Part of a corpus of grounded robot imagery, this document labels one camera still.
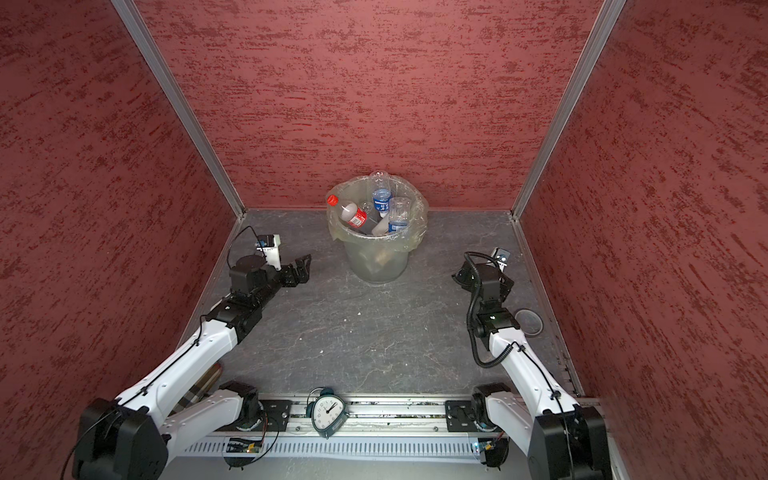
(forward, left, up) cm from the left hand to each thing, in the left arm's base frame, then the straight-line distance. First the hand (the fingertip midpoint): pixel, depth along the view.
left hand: (296, 262), depth 82 cm
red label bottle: (+14, -16, +5) cm, 22 cm away
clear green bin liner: (+24, -16, +7) cm, 30 cm away
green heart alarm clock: (-34, -12, -15) cm, 39 cm away
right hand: (-1, -53, -2) cm, 53 cm away
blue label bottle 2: (+16, -29, +4) cm, 34 cm away
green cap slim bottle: (+16, -24, -2) cm, 29 cm away
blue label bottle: (+22, -23, +6) cm, 33 cm away
